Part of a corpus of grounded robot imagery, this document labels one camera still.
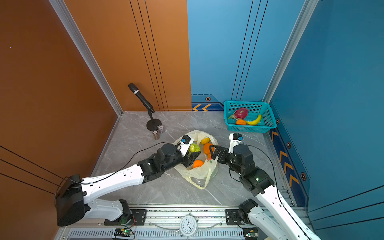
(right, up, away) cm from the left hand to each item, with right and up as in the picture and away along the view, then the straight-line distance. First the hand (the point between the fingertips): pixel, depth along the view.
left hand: (197, 148), depth 73 cm
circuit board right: (+26, -40, -3) cm, 48 cm away
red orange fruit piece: (0, -9, +6) cm, 11 cm away
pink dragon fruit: (+33, +20, +38) cm, 54 cm away
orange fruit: (+32, +14, +35) cm, 50 cm away
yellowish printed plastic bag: (+2, -15, +2) cm, 15 cm away
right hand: (+9, 0, -2) cm, 9 cm away
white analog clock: (-4, -35, -5) cm, 35 cm away
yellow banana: (+45, +14, +39) cm, 61 cm away
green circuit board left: (-36, -40, -2) cm, 54 cm away
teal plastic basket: (+46, +24, +43) cm, 67 cm away
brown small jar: (-28, +5, +27) cm, 39 cm away
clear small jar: (-25, +8, +32) cm, 41 cm away
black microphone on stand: (-33, +12, +36) cm, 51 cm away
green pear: (-1, +1, -5) cm, 6 cm away
